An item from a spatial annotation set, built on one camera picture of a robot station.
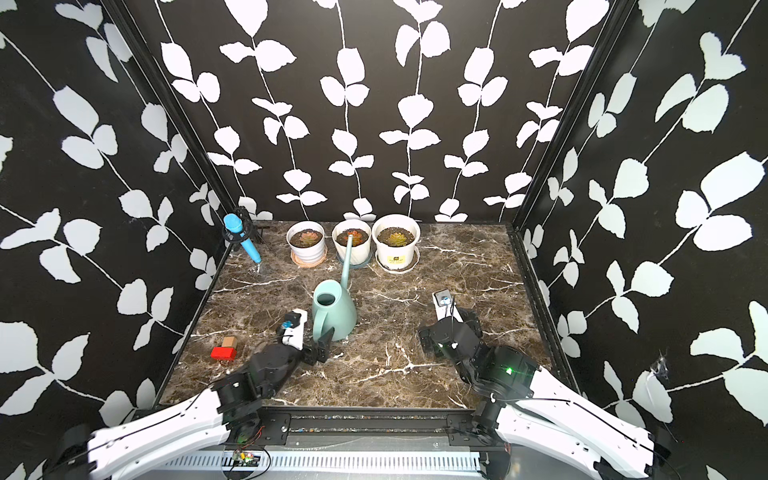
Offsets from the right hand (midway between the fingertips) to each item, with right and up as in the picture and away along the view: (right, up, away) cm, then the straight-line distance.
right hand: (436, 313), depth 72 cm
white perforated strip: (-25, -35, -2) cm, 43 cm away
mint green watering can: (-27, 0, +8) cm, 28 cm away
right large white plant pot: (-10, +13, +29) cm, 33 cm away
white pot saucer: (-7, +8, +33) cm, 34 cm away
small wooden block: (-59, -12, +14) cm, 62 cm away
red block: (-61, -15, +14) cm, 64 cm away
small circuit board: (-48, -35, -1) cm, 59 cm away
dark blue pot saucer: (-29, +11, +35) cm, 47 cm away
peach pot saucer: (-42, +10, +35) cm, 56 cm away
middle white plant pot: (-22, +22, +35) cm, 47 cm away
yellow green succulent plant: (-9, +19, +29) cm, 36 cm away
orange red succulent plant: (-24, +20, +30) cm, 43 cm away
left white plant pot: (-43, +15, +32) cm, 56 cm away
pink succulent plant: (-41, +20, +32) cm, 56 cm away
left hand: (-30, -4, +7) cm, 31 cm away
